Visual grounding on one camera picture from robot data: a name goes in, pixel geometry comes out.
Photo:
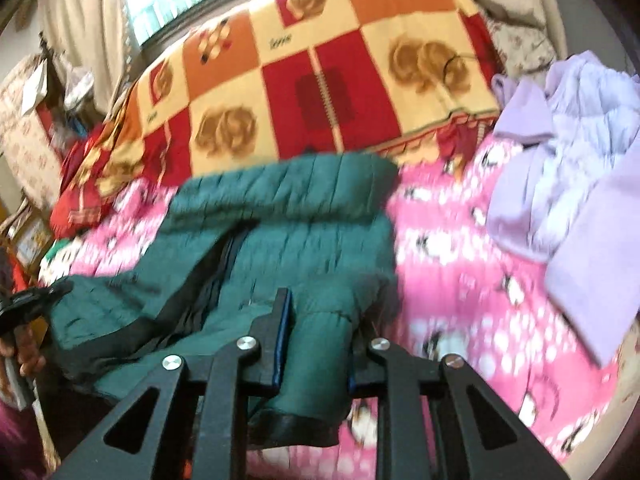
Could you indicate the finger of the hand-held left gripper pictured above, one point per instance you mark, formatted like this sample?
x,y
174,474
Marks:
x,y
47,292

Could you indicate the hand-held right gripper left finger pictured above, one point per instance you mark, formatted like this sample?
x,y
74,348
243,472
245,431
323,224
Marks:
x,y
282,340

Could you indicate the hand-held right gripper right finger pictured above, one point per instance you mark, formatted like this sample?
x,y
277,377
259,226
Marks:
x,y
380,360

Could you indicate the green puffer jacket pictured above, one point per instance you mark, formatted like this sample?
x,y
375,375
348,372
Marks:
x,y
310,220

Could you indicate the person's left hand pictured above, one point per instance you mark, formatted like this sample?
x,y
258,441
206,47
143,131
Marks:
x,y
27,355

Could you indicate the white green printed cloth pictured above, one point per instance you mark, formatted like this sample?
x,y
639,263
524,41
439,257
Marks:
x,y
57,260

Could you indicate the picture frames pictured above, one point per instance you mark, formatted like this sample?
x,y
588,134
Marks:
x,y
32,240

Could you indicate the red ruffled cloth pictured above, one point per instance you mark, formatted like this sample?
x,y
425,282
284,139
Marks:
x,y
80,195

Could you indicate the pink penguin print bedsheet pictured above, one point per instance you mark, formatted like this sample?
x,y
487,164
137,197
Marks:
x,y
450,270

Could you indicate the floral fabric wardrobe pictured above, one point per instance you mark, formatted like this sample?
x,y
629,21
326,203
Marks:
x,y
25,155

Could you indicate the clear plastic bags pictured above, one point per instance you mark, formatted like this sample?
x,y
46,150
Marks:
x,y
77,87

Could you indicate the red orange checkered blanket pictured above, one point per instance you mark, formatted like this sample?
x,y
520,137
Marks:
x,y
300,85

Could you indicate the beige curtain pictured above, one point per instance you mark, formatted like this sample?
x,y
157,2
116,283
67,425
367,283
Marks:
x,y
85,20

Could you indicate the lilac quilted jacket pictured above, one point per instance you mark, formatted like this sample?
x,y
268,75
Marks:
x,y
575,160

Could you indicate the floral patterned cloth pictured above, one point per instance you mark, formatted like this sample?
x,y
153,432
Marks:
x,y
525,47

